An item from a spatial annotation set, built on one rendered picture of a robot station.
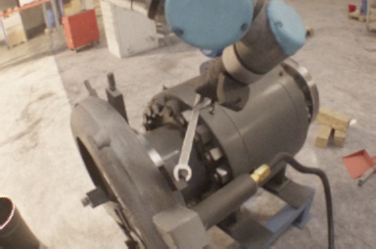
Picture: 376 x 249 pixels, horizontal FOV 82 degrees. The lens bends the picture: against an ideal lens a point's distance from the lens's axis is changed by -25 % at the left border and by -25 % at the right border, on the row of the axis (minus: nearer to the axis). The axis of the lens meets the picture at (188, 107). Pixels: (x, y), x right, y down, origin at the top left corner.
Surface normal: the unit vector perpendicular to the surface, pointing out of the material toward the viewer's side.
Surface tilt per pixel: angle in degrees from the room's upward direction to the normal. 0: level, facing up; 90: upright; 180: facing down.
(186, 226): 67
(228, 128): 44
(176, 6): 93
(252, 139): 59
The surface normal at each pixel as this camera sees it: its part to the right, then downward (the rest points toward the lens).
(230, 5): -0.05, 0.52
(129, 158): 0.24, -0.53
